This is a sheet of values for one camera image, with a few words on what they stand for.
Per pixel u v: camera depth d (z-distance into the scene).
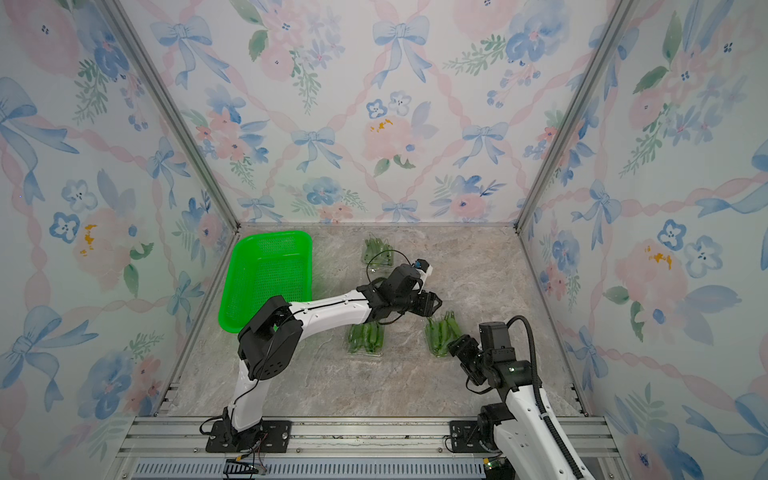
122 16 0.70
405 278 0.69
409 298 0.76
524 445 0.57
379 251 1.07
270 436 0.73
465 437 0.74
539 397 0.51
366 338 0.88
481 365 0.68
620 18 0.69
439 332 0.88
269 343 0.51
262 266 1.07
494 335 0.63
